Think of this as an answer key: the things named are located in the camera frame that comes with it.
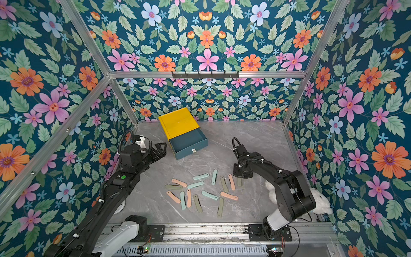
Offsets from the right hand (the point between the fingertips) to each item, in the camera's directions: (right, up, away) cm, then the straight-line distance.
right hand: (241, 173), depth 90 cm
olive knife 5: (-12, -16, -8) cm, 22 cm away
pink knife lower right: (-7, -11, -6) cm, 14 cm away
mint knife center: (-26, -6, -2) cm, 27 cm away
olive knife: (-39, -8, -1) cm, 40 cm away
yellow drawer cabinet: (-37, +29, 0) cm, 47 cm away
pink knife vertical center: (-29, -12, -6) cm, 32 cm away
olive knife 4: (-2, -4, -3) cm, 5 cm away
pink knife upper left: (-35, -5, 0) cm, 35 cm away
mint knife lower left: (-32, -13, -6) cm, 35 cm away
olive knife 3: (-9, -7, -2) cm, 12 cm away
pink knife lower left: (-36, -13, -6) cm, 39 cm away
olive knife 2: (-24, -14, -8) cm, 29 cm away
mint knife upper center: (-23, -2, +2) cm, 23 cm away
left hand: (-41, +16, -13) cm, 46 cm away
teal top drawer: (-29, +18, -4) cm, 34 cm away
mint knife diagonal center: (-18, -11, -4) cm, 21 cm away
